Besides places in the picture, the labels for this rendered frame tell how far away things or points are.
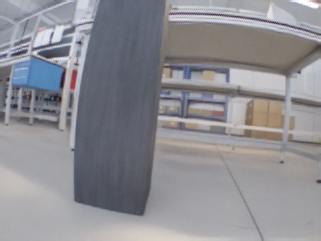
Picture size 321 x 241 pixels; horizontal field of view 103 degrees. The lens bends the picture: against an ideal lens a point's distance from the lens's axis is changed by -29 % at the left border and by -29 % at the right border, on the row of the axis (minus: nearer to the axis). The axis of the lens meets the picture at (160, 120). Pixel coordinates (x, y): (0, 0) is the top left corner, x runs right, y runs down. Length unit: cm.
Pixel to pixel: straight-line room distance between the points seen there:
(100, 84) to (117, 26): 20
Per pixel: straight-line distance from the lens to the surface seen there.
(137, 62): 54
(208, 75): 495
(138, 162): 52
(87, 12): 265
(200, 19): 114
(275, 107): 462
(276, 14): 131
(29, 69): 234
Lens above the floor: 31
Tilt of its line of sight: level
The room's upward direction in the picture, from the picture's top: 6 degrees clockwise
